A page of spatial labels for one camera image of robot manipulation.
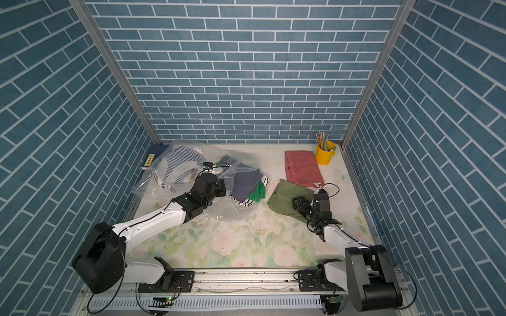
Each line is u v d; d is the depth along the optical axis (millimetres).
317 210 695
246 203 934
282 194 966
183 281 728
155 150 1160
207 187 642
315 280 735
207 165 750
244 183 918
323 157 1107
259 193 963
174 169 1050
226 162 1019
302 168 1083
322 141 1046
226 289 736
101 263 413
